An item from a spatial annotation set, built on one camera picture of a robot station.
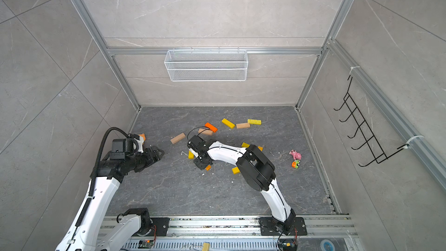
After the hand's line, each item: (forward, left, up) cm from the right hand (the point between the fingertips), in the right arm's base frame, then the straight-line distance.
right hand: (204, 161), depth 94 cm
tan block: (+16, +18, 0) cm, 24 cm away
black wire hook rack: (-11, -68, +30) cm, 75 cm away
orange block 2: (+25, -3, -1) cm, 25 cm away
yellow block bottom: (-6, -17, +2) cm, 18 cm away
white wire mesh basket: (+47, -1, +30) cm, 56 cm away
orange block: (-5, -3, +3) cm, 6 cm away
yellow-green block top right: (+27, -31, 0) cm, 41 cm away
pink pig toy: (+3, -51, +1) cm, 51 cm away
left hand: (-4, +18, +18) cm, 26 cm away
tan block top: (+24, -23, +1) cm, 33 cm away
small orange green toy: (-3, -49, +1) cm, 49 cm away
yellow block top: (+24, -16, +1) cm, 29 cm away
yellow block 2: (+9, -23, +1) cm, 25 cm away
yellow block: (+3, +8, +1) cm, 9 cm away
